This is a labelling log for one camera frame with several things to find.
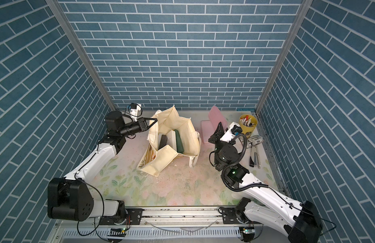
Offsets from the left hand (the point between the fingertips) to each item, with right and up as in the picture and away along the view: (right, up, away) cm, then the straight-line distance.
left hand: (160, 121), depth 75 cm
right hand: (+30, -2, -7) cm, 31 cm away
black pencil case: (-1, -12, +13) cm, 18 cm away
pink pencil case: (+26, -6, +29) cm, 39 cm away
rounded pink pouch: (+29, +3, +6) cm, 30 cm away
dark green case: (+8, -14, +17) cm, 23 cm away
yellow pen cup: (+53, 0, +23) cm, 58 cm away
